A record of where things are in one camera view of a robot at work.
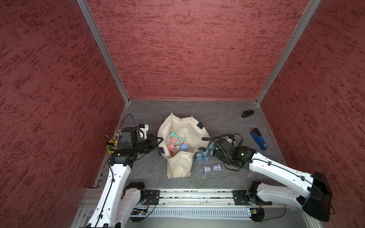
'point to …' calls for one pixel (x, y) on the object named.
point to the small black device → (247, 113)
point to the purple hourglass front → (207, 169)
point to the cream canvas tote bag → (196, 135)
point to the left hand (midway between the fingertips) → (162, 142)
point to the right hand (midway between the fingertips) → (215, 156)
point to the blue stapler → (259, 139)
